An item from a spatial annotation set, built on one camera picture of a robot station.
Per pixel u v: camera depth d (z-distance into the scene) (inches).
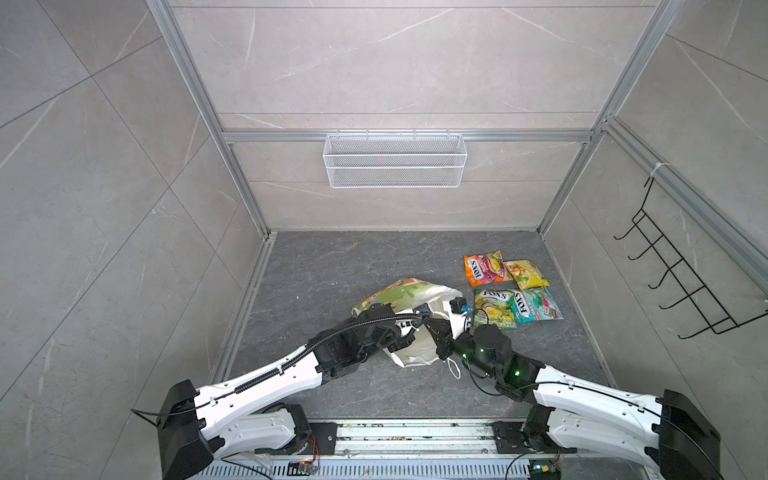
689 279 25.6
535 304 37.6
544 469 27.6
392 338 21.3
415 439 29.4
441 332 26.5
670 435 16.0
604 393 18.8
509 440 28.7
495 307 37.2
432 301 28.4
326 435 28.8
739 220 22.1
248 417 17.7
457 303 25.0
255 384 17.1
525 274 39.8
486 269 41.1
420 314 22.7
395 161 39.7
